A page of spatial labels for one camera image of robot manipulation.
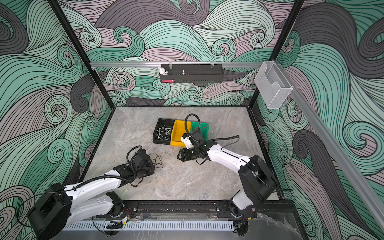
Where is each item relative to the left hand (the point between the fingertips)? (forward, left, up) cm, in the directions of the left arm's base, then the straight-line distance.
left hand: (155, 166), depth 86 cm
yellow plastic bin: (+28, -11, -2) cm, 30 cm away
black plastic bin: (+34, -4, -3) cm, 35 cm away
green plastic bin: (+26, -30, +3) cm, 40 cm away
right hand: (+3, -15, +6) cm, 16 cm away
